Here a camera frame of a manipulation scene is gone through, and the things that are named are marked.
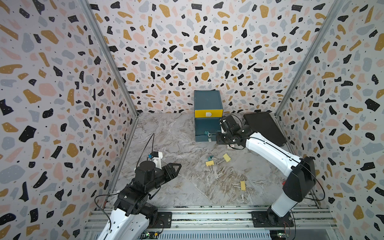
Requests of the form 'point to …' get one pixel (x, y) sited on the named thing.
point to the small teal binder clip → (210, 157)
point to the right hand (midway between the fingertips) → (217, 138)
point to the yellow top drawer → (208, 113)
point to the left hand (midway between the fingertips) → (180, 167)
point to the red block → (283, 183)
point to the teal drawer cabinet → (208, 109)
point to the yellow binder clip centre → (209, 163)
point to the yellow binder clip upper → (226, 157)
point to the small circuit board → (149, 235)
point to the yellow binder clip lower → (243, 185)
